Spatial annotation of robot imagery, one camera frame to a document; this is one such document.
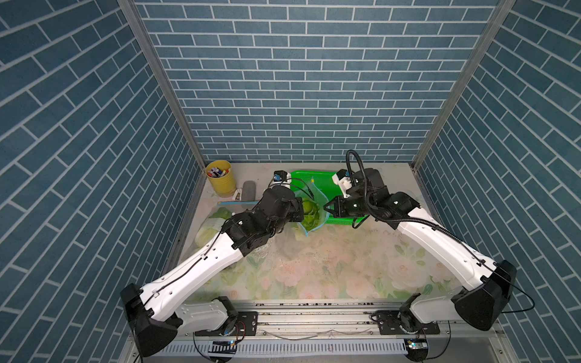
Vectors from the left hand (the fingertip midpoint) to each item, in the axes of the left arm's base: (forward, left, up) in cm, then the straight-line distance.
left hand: (308, 202), depth 70 cm
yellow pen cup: (+28, +39, -19) cm, 52 cm away
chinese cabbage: (0, -1, -7) cm, 7 cm away
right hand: (+1, -6, -4) cm, 7 cm away
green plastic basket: (+6, -6, +3) cm, 9 cm away
